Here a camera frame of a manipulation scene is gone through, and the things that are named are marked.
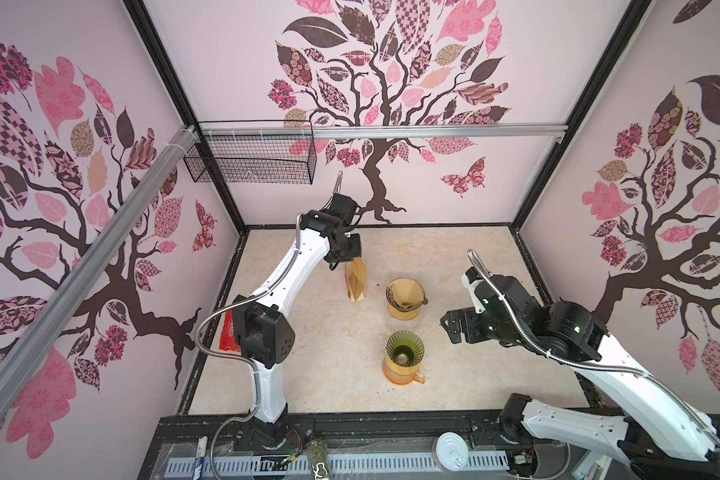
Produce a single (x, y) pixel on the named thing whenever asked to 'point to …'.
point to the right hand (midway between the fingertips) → (457, 315)
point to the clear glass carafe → (415, 325)
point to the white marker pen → (201, 451)
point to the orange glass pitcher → (403, 379)
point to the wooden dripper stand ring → (403, 315)
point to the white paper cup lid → (450, 451)
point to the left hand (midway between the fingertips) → (350, 257)
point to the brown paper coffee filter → (406, 291)
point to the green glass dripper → (405, 348)
